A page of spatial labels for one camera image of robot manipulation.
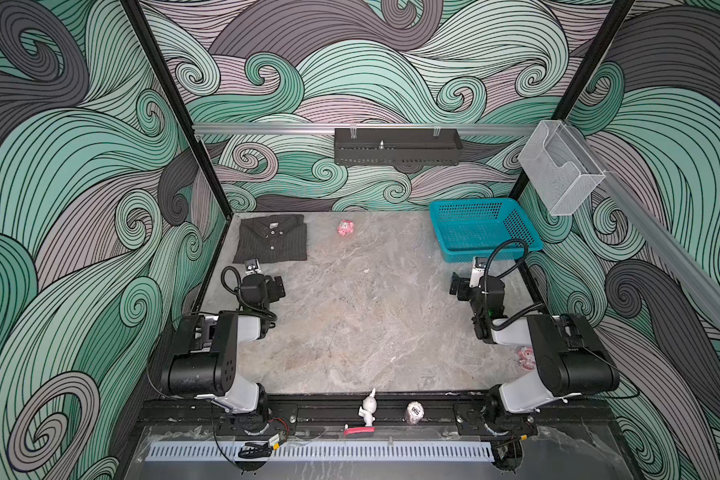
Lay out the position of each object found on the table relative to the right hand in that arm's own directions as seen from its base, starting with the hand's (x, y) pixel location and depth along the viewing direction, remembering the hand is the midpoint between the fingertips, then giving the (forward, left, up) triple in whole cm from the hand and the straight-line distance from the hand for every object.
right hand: (471, 273), depth 93 cm
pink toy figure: (+23, +42, -3) cm, 47 cm away
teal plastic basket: (+19, -4, +1) cm, 19 cm away
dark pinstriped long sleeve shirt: (+16, +67, -2) cm, 69 cm away
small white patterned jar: (-39, +23, -1) cm, 45 cm away
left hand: (-2, +68, 0) cm, 68 cm away
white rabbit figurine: (-38, +34, -3) cm, 51 cm away
